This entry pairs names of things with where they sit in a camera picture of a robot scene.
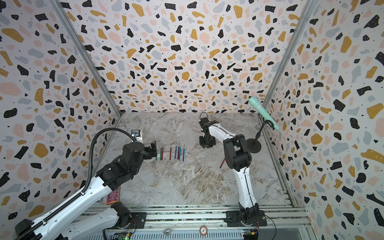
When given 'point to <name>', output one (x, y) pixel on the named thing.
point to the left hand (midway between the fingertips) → (150, 142)
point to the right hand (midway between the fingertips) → (207, 146)
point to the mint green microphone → (256, 103)
